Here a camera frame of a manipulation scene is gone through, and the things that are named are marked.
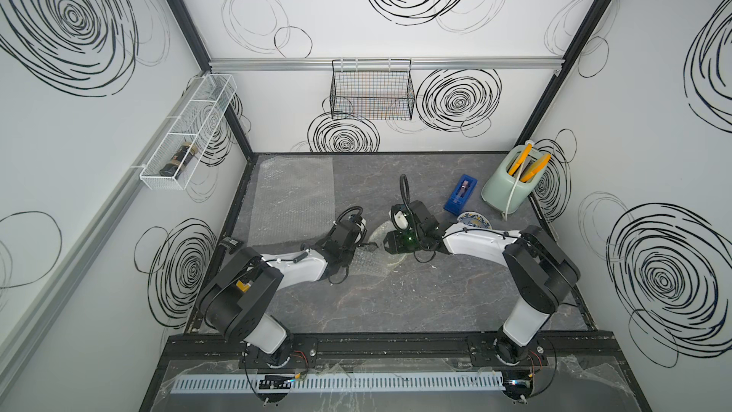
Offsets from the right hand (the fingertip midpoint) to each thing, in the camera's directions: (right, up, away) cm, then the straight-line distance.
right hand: (386, 245), depth 89 cm
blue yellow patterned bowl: (+31, +7, +7) cm, 33 cm away
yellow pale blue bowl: (-2, +3, +2) cm, 4 cm away
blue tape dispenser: (+28, +15, +12) cm, 34 cm away
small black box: (-50, 0, +3) cm, 51 cm away
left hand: (-5, -2, +1) cm, 5 cm away
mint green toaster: (+42, +21, +2) cm, 47 cm away
